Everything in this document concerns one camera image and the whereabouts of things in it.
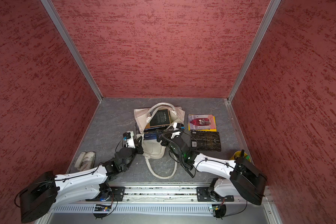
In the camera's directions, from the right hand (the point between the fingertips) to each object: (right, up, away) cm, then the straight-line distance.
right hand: (158, 134), depth 78 cm
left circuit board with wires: (-30, -40, -6) cm, 50 cm away
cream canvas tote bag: (-5, -11, +11) cm, 16 cm away
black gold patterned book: (+32, -7, +17) cm, 37 cm away
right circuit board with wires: (+33, -38, -7) cm, 51 cm away
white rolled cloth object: (-46, -17, +5) cm, 49 cm away
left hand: (-10, -4, +3) cm, 11 cm away
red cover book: (+28, +5, +26) cm, 39 cm away
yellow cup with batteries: (+48, -12, +2) cm, 50 cm away
